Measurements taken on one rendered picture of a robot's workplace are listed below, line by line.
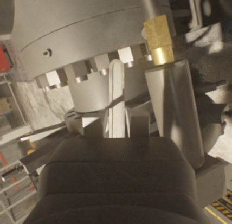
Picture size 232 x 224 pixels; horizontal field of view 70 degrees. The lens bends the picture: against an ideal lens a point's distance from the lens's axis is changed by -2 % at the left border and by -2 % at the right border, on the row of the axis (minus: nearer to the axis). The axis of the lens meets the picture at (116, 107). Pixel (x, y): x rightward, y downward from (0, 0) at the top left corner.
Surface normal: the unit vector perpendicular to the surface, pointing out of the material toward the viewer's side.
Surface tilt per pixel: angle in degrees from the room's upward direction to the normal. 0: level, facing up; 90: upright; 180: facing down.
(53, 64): 29
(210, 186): 67
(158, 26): 60
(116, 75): 49
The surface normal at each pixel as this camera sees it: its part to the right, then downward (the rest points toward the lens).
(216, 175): 0.29, 0.16
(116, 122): -0.01, 0.26
